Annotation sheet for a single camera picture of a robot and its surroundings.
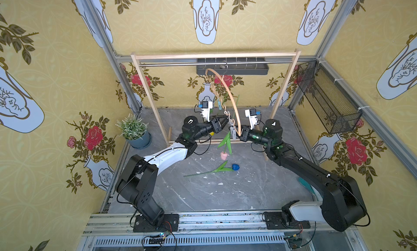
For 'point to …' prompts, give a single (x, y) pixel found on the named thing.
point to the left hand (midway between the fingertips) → (231, 118)
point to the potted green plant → (134, 131)
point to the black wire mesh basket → (337, 111)
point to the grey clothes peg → (234, 132)
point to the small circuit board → (160, 240)
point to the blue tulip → (235, 167)
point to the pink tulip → (226, 143)
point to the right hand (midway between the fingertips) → (228, 131)
